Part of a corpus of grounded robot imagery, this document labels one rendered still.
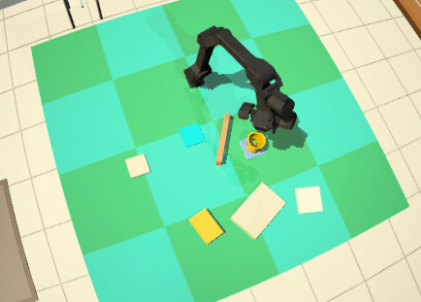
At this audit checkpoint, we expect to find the cream square block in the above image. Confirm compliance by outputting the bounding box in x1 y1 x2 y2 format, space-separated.
125 154 150 179

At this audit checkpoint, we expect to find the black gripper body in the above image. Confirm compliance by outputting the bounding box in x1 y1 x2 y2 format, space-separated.
238 101 297 130

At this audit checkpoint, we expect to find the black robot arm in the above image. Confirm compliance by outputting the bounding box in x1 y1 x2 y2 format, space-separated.
183 25 295 132

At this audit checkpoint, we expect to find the tan wooden plank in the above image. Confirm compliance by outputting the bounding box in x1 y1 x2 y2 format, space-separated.
215 113 230 166

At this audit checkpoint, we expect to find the yellow cup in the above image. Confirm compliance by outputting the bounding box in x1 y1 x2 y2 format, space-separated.
246 131 266 152

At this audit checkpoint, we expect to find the yellow rectangular block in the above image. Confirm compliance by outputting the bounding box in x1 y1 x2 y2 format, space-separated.
189 209 223 244

